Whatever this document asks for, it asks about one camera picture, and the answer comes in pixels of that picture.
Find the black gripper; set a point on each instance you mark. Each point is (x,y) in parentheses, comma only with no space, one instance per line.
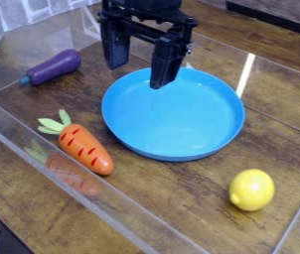
(154,21)

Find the purple toy eggplant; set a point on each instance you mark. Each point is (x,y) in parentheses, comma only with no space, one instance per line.
(62,64)

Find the blue round tray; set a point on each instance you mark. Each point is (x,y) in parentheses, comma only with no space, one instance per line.
(178,123)

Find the dark wooden board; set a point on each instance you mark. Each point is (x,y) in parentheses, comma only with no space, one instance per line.
(262,16)

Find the orange toy carrot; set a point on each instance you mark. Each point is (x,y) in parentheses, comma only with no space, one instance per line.
(79,143)

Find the white patterned curtain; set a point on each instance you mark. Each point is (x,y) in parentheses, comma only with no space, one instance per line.
(25,12)

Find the yellow toy lemon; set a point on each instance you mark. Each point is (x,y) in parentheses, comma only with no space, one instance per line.
(250,190)

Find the clear acrylic barrier wall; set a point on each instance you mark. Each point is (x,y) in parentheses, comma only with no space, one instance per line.
(151,207)

